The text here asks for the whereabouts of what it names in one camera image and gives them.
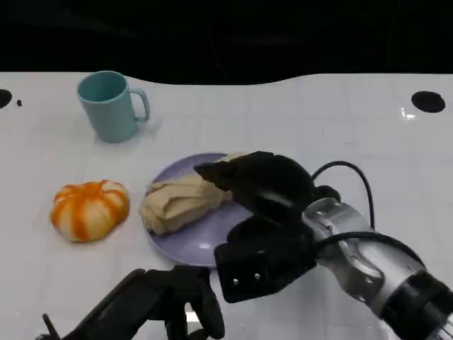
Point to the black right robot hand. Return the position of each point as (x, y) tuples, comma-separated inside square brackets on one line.
[(269, 180)]

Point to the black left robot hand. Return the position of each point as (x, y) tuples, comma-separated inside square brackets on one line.
[(134, 304)]

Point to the beige towel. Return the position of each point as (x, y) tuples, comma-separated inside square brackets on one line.
[(180, 205)]

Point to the lilac plate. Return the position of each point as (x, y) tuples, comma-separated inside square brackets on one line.
[(191, 248)]

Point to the orange and white bread roll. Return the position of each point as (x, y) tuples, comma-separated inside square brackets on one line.
[(88, 212)]

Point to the pale green mug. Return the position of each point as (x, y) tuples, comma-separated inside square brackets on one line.
[(109, 113)]

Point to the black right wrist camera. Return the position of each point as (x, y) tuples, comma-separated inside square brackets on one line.
[(255, 262)]

